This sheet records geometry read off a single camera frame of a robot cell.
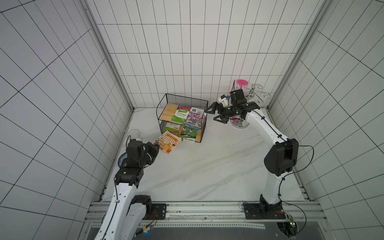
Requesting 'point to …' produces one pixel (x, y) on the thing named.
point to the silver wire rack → (253, 93)
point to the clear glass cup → (134, 134)
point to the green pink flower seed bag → (173, 128)
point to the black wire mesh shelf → (167, 107)
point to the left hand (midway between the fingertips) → (159, 147)
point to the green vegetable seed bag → (188, 135)
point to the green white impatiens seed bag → (180, 115)
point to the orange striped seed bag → (168, 142)
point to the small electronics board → (290, 228)
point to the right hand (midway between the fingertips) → (203, 115)
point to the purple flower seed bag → (196, 118)
